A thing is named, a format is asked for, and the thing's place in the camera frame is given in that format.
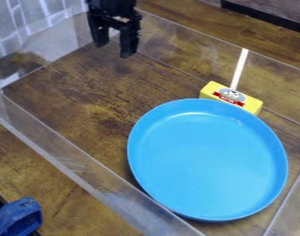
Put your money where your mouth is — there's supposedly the white patterned cloth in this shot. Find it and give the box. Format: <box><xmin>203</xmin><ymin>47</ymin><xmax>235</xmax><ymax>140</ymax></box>
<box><xmin>0</xmin><ymin>0</ymin><xmax>87</xmax><ymax>58</ymax></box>

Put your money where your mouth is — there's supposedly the blue round plastic tray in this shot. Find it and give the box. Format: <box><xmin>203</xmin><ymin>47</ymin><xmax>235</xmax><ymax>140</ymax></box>
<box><xmin>127</xmin><ymin>99</ymin><xmax>289</xmax><ymax>222</ymax></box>

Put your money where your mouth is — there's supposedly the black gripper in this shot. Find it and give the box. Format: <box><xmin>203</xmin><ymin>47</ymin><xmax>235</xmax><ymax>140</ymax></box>
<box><xmin>86</xmin><ymin>0</ymin><xmax>140</xmax><ymax>58</ymax></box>

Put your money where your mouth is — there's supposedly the clear acrylic enclosure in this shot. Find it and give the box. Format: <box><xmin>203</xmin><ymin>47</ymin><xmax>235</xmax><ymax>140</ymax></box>
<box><xmin>0</xmin><ymin>14</ymin><xmax>300</xmax><ymax>236</ymax></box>

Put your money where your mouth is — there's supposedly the yellow butter box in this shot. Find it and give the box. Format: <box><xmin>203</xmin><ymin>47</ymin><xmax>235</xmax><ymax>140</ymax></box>
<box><xmin>198</xmin><ymin>81</ymin><xmax>262</xmax><ymax>115</ymax></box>

